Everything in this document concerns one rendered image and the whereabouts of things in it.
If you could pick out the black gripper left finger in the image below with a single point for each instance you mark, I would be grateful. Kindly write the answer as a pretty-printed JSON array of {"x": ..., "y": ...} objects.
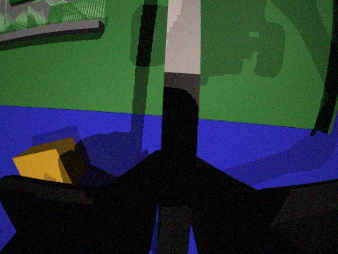
[{"x": 120, "y": 215}]

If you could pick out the green rectangular mat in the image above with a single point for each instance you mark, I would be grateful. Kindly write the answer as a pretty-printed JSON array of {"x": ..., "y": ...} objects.
[{"x": 262, "y": 61}]

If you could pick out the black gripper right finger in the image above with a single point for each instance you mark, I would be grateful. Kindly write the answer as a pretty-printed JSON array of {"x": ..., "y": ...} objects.
[{"x": 230, "y": 217}]

